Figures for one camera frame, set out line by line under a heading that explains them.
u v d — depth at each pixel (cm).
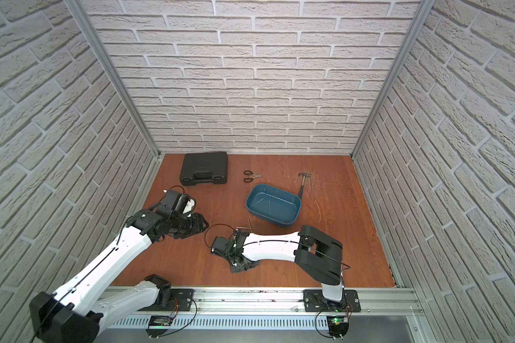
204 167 110
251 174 110
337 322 71
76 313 38
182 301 73
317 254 46
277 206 98
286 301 76
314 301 73
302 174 110
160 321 70
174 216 62
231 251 60
